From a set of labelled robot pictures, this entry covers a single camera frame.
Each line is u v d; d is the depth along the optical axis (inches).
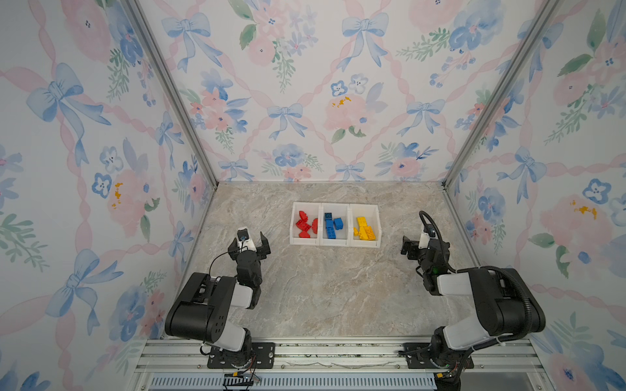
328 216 40.9
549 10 26.8
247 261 27.2
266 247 32.9
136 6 26.7
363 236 39.2
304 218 41.7
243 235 29.6
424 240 32.8
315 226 40.3
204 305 17.7
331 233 39.6
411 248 33.6
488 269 20.1
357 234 39.5
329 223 40.7
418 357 28.8
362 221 41.1
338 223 40.4
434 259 28.7
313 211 41.8
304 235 39.6
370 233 39.6
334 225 40.7
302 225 40.7
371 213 40.8
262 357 29.2
